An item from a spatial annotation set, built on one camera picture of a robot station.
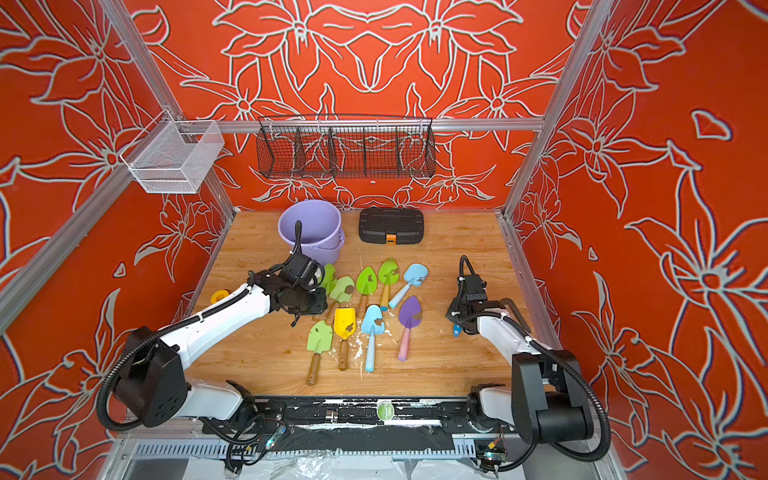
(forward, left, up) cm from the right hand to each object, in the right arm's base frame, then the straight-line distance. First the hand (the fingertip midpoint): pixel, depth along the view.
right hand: (458, 311), depth 90 cm
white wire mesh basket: (+36, +90, +31) cm, 102 cm away
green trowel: (+5, +38, -1) cm, 38 cm away
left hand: (-2, +39, +8) cm, 40 cm away
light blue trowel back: (+14, +12, -1) cm, 19 cm away
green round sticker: (-27, +22, -2) cm, 35 cm away
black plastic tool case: (+31, +21, +5) cm, 38 cm away
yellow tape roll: (+4, +77, +1) cm, 77 cm away
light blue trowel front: (-3, +26, -2) cm, 26 cm away
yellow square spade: (-5, +34, 0) cm, 35 cm away
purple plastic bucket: (+22, +44, +11) cm, 50 cm away
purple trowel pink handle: (0, +15, -3) cm, 15 cm away
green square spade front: (-9, +41, -1) cm, 43 cm away
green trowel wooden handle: (+10, +29, -1) cm, 31 cm away
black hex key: (+5, -16, -2) cm, 17 cm away
